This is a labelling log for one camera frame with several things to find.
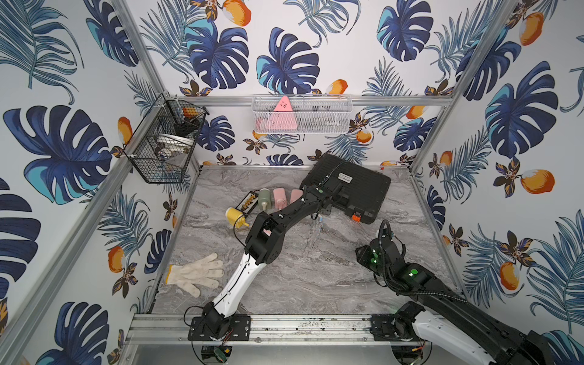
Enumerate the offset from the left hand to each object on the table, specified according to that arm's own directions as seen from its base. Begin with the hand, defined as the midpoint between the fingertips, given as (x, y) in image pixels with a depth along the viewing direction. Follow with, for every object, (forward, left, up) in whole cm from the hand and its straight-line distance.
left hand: (320, 202), depth 100 cm
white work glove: (-32, +44, -6) cm, 54 cm away
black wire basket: (+1, +62, +24) cm, 66 cm away
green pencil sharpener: (0, +24, 0) cm, 24 cm away
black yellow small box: (+1, +33, -5) cm, 33 cm away
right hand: (-23, -13, +3) cm, 27 cm away
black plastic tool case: (+7, -17, 0) cm, 18 cm away
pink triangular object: (+19, +18, +29) cm, 39 cm away
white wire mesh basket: (+23, +7, +29) cm, 37 cm away
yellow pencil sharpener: (-6, +37, -8) cm, 39 cm away
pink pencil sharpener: (+1, +18, +1) cm, 18 cm away
